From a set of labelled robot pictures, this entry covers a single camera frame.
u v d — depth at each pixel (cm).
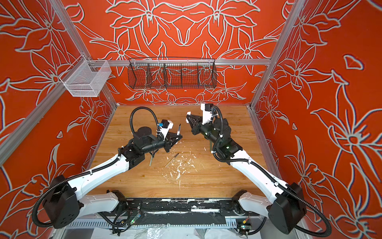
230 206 73
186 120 68
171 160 90
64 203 39
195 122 62
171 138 65
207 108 59
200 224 70
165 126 62
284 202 38
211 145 98
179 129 69
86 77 92
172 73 100
